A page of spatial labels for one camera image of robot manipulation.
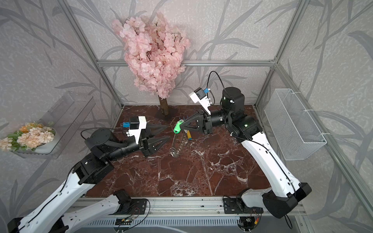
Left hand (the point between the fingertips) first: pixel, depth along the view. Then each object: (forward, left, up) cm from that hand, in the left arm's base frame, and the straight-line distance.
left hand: (166, 134), depth 51 cm
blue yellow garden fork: (+27, -6, -43) cm, 51 cm away
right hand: (+1, -6, +3) cm, 7 cm away
